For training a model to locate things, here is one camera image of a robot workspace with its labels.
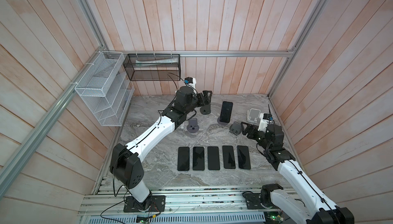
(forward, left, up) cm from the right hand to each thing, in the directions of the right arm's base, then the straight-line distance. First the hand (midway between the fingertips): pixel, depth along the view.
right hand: (246, 123), depth 81 cm
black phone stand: (-14, +17, -18) cm, 28 cm away
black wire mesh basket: (+42, +58, +7) cm, 72 cm away
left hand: (+7, +22, +13) cm, 27 cm away
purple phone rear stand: (+14, +8, -14) cm, 21 cm away
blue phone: (-14, +35, -19) cm, 42 cm away
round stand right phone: (+6, +2, -15) cm, 16 cm away
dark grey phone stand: (+22, +21, -15) cm, 34 cm away
